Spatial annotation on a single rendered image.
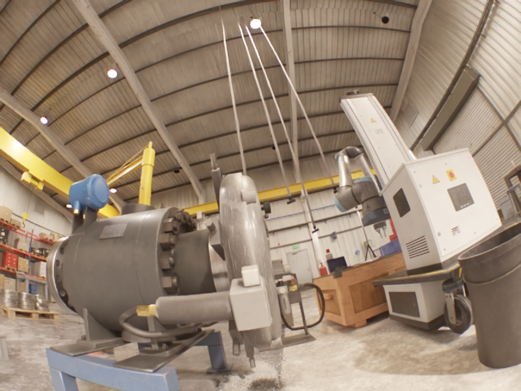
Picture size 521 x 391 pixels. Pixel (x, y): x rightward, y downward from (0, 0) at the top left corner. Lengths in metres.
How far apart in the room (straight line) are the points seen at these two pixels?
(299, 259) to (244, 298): 11.17
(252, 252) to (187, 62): 8.76
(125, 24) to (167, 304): 8.62
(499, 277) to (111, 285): 1.17
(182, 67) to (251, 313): 9.01
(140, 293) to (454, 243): 1.27
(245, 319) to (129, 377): 0.42
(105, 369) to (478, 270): 1.08
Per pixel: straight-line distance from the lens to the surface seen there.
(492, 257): 0.65
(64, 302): 1.29
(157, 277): 0.75
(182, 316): 0.56
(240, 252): 0.58
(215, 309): 0.53
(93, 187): 1.07
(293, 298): 1.81
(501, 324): 0.73
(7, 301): 4.52
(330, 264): 1.87
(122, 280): 0.83
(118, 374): 0.76
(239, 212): 0.62
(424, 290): 1.11
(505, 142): 8.98
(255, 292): 0.49
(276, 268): 1.03
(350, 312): 1.71
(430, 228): 1.04
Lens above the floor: 0.46
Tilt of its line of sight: 25 degrees up
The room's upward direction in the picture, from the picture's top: 11 degrees counter-clockwise
